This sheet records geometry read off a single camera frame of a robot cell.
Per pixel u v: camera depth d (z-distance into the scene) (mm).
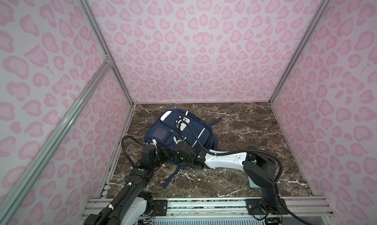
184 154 641
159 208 730
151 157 652
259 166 497
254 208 731
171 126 923
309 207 738
